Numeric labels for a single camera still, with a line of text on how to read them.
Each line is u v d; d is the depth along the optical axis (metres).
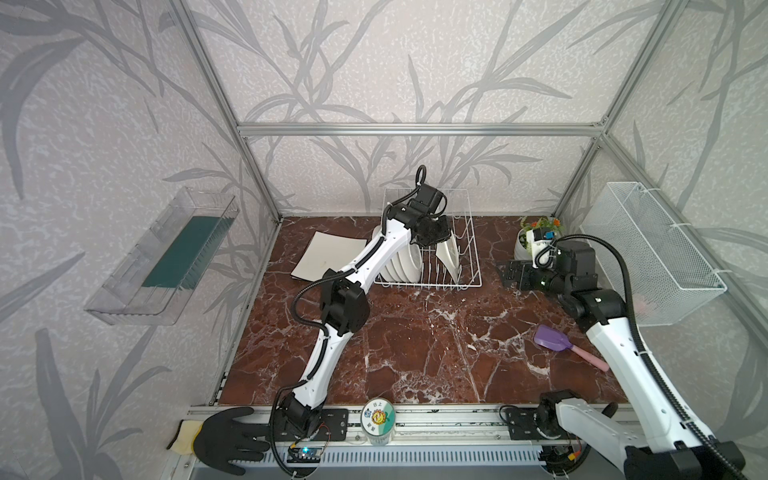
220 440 0.72
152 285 0.62
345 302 0.57
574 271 0.54
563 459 0.72
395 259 0.63
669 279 0.60
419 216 0.67
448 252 0.88
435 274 0.97
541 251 0.64
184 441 0.72
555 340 0.86
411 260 0.91
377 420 0.67
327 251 1.09
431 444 0.72
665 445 0.37
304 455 0.71
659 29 0.73
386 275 0.91
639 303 0.72
